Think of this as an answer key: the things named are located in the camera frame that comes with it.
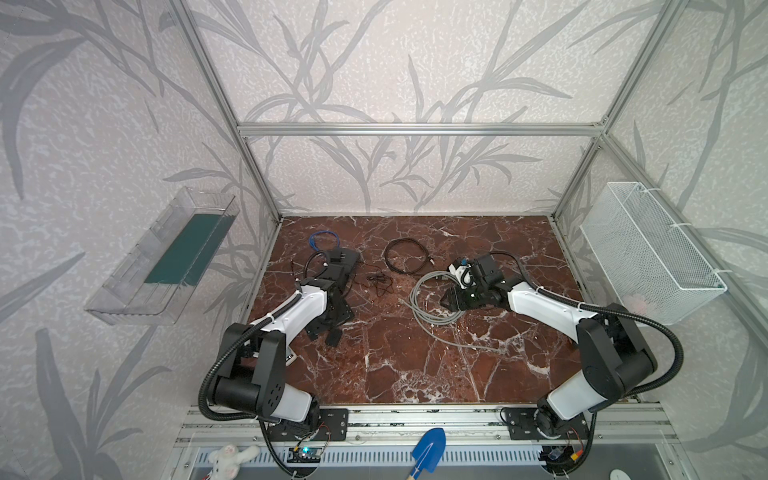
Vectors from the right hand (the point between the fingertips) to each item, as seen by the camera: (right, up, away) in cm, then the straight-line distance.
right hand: (447, 292), depth 90 cm
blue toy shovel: (-8, -34, -21) cm, 41 cm away
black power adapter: (-21, +2, +11) cm, 24 cm away
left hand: (-33, -7, -1) cm, 33 cm away
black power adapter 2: (-34, -13, -2) cm, 37 cm away
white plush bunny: (-53, -34, -24) cm, 68 cm away
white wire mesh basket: (+39, +10, -28) cm, 49 cm away
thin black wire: (-33, +10, -15) cm, 38 cm away
